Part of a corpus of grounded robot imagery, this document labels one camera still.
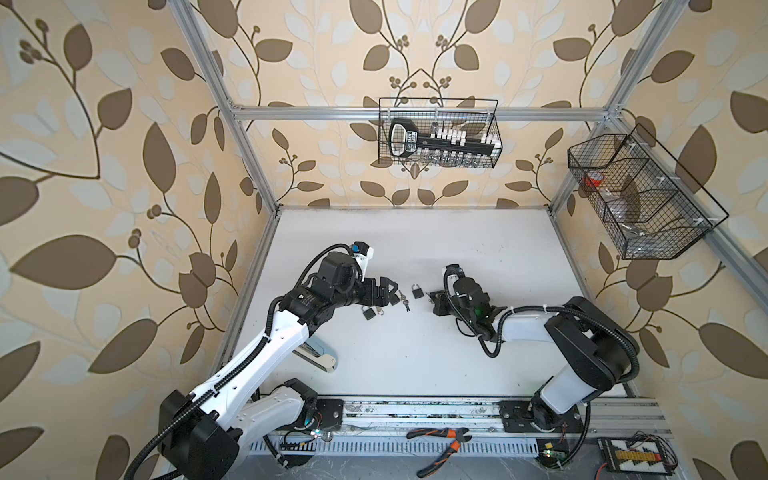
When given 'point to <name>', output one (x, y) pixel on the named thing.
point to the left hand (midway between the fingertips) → (386, 282)
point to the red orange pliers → (457, 433)
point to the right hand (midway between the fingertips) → (431, 297)
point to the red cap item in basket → (593, 179)
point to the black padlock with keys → (396, 296)
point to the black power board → (639, 452)
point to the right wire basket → (645, 204)
